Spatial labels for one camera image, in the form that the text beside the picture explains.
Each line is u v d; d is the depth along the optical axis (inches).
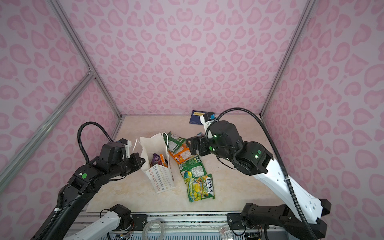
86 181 16.7
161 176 28.5
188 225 28.8
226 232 26.8
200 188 31.7
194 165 35.5
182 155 37.3
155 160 33.9
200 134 41.9
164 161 30.0
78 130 18.9
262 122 47.8
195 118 46.5
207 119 19.5
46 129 25.1
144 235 26.7
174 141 39.5
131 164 23.3
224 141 15.9
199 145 20.0
